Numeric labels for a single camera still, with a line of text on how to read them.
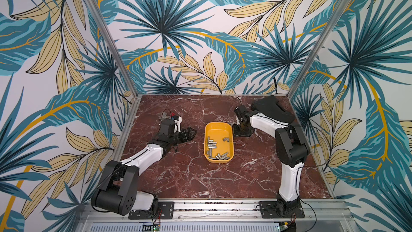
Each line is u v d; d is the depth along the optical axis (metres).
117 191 0.42
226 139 0.96
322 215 0.76
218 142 0.96
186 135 0.78
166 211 0.73
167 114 1.06
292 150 0.53
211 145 0.93
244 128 0.83
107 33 0.84
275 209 0.72
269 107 1.09
